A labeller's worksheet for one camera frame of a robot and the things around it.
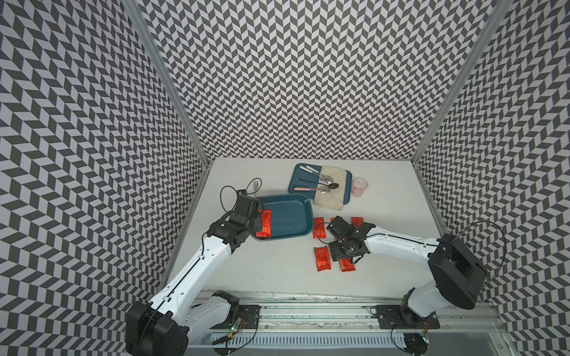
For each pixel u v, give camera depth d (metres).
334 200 1.02
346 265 0.83
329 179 1.12
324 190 1.06
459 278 0.43
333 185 1.05
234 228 0.56
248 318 0.72
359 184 1.07
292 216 0.86
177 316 0.39
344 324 0.72
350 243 0.63
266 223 0.83
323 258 0.84
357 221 0.94
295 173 1.13
